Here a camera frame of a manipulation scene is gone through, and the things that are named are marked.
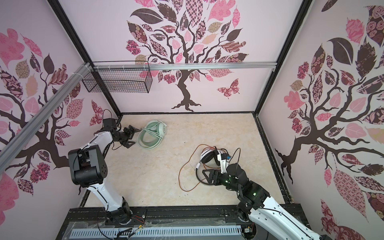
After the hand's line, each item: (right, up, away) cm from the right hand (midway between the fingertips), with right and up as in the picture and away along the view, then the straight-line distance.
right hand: (207, 170), depth 73 cm
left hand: (-43, +16, +22) cm, 51 cm away
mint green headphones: (-34, +22, +31) cm, 50 cm away
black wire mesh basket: (-69, +60, +49) cm, 104 cm away
